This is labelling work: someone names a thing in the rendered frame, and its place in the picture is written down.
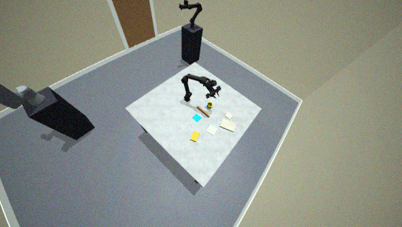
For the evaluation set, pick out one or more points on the yellow flat rectangular block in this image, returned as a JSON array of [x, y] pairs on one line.
[[194, 136]]

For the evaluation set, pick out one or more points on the cream flat square tile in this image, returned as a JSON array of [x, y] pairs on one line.
[[228, 115]]

